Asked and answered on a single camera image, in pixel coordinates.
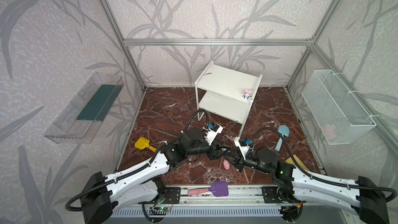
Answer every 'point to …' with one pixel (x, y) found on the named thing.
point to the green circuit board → (162, 208)
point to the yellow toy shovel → (142, 143)
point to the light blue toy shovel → (285, 130)
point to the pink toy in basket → (329, 130)
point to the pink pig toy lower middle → (226, 164)
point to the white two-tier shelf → (226, 92)
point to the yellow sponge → (289, 160)
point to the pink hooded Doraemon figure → (247, 94)
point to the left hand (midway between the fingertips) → (228, 143)
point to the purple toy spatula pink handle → (218, 188)
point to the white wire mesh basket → (340, 116)
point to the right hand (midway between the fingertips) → (224, 148)
